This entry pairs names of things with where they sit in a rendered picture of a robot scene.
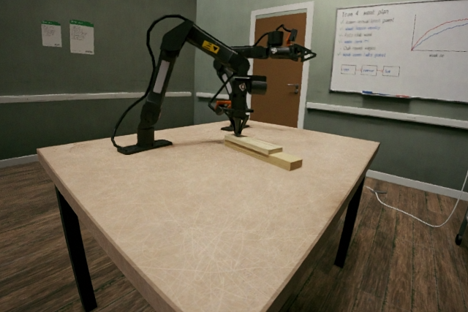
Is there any light wooden slat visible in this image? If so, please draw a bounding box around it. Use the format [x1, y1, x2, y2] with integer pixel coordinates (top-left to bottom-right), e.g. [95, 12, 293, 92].
[224, 134, 283, 155]

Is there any wooden rail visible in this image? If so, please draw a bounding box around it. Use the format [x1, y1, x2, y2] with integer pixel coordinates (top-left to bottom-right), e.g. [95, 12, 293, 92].
[224, 140, 303, 171]

